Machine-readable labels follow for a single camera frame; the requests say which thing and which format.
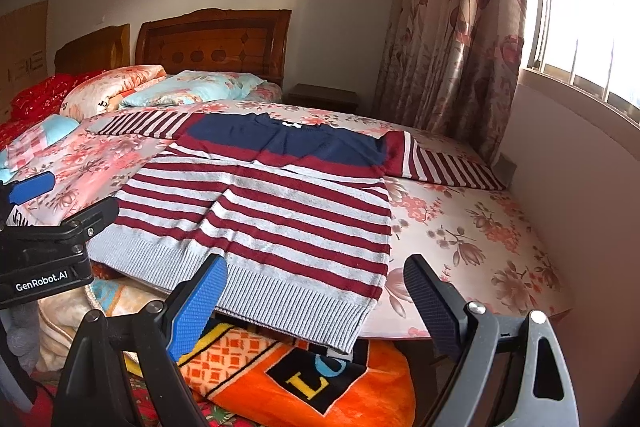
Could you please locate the small blue pink pillow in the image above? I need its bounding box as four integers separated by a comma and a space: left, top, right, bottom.
1, 114, 79, 183

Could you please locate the orange patterned blanket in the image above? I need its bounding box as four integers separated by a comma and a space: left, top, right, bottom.
178, 321, 416, 426

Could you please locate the window with bars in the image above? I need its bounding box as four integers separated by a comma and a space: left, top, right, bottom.
522, 0, 639, 121

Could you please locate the light blue floral pillow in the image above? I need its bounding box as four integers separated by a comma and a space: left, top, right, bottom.
119, 70, 265, 108

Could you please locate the grey gloved hand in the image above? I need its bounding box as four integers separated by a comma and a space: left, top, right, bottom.
1, 301, 40, 375

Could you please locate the pink floral pillow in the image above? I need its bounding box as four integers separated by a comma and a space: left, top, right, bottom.
58, 65, 166, 121

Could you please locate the red white striped sweater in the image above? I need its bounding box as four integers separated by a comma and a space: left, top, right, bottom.
88, 109, 499, 352

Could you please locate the red quilt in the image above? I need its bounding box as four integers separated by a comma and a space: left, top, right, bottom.
0, 69, 105, 148

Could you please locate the wooden headboard right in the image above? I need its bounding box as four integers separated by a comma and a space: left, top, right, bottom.
134, 9, 292, 86

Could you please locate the floral pink curtain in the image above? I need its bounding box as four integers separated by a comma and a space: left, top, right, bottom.
371, 0, 526, 162

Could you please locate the wooden headboard left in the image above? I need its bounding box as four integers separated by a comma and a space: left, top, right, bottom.
54, 24, 130, 75

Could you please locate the cardboard box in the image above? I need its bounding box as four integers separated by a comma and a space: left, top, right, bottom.
0, 1, 48, 122

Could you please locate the wooden headboard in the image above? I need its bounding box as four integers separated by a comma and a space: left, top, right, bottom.
134, 9, 292, 86
54, 24, 130, 75

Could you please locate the beige blanket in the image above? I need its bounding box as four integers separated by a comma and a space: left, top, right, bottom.
36, 277, 166, 372

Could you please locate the dark wooden nightstand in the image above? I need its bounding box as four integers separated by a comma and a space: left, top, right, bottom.
283, 83, 359, 114

